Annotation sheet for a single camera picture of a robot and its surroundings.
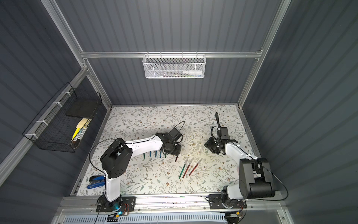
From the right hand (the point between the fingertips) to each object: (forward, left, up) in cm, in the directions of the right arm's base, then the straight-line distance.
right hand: (208, 145), depth 91 cm
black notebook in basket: (+14, +77, +21) cm, 81 cm away
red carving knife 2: (-14, +14, -5) cm, 21 cm away
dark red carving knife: (-13, +9, -5) cm, 16 cm away
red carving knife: (-7, +21, -5) cm, 23 cm away
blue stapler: (-23, +68, -4) cm, 71 cm away
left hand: (-6, +18, -3) cm, 19 cm away
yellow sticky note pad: (0, +72, +23) cm, 75 cm away
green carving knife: (-6, +28, -4) cm, 29 cm away
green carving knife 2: (-16, +17, -5) cm, 23 cm away
